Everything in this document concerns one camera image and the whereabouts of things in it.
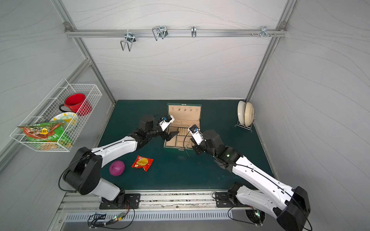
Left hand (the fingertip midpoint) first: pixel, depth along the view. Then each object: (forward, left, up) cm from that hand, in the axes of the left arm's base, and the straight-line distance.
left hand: (175, 125), depth 83 cm
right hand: (-9, -11, +3) cm, 14 cm away
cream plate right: (+12, -48, -3) cm, 49 cm away
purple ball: (-21, +32, -13) cm, 40 cm away
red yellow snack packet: (-17, +19, -15) cm, 30 cm away
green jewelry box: (+11, -6, -4) cm, 13 cm away
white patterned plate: (-8, +49, +15) cm, 52 cm away
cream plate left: (+14, -43, -2) cm, 45 cm away
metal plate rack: (+10, -49, -15) cm, 52 cm away
